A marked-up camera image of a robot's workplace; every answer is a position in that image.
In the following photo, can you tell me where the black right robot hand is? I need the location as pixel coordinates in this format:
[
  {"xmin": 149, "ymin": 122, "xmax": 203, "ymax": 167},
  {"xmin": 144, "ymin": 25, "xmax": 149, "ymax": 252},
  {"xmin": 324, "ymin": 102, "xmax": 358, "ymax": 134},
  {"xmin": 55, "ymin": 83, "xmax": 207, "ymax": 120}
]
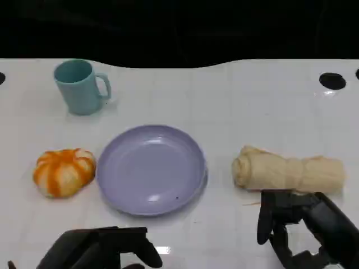
[{"xmin": 257, "ymin": 189, "xmax": 359, "ymax": 269}]

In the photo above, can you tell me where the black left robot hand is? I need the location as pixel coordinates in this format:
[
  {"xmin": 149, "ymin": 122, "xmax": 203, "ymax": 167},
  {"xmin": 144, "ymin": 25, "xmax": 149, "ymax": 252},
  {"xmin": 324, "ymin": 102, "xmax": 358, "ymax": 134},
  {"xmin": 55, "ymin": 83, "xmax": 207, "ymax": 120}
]
[{"xmin": 36, "ymin": 226, "xmax": 163, "ymax": 269}]

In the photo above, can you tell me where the beige towel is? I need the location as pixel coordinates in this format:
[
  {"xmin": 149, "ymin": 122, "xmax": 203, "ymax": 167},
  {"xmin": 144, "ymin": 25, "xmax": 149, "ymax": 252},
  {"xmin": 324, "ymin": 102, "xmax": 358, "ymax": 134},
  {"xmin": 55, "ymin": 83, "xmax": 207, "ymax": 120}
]
[{"xmin": 231, "ymin": 144, "xmax": 346, "ymax": 197}]

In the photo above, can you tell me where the orange and white bread roll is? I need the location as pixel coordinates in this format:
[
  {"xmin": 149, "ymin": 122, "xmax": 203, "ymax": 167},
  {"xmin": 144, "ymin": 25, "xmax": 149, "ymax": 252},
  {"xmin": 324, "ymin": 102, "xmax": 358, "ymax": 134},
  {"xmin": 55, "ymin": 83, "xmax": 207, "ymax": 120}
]
[{"xmin": 33, "ymin": 149, "xmax": 97, "ymax": 199}]

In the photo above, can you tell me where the lilac plate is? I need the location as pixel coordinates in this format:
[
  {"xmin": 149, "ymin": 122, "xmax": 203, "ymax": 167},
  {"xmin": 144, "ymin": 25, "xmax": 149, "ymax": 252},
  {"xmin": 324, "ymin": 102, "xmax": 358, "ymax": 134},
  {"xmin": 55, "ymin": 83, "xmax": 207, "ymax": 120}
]
[{"xmin": 96, "ymin": 124, "xmax": 209, "ymax": 217}]

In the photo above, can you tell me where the pale green mug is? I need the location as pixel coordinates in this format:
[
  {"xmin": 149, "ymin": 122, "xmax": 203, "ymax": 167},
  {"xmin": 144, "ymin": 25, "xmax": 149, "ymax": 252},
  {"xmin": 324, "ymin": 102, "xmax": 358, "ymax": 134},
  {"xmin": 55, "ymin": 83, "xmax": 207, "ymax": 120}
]
[{"xmin": 53, "ymin": 58, "xmax": 112, "ymax": 116}]

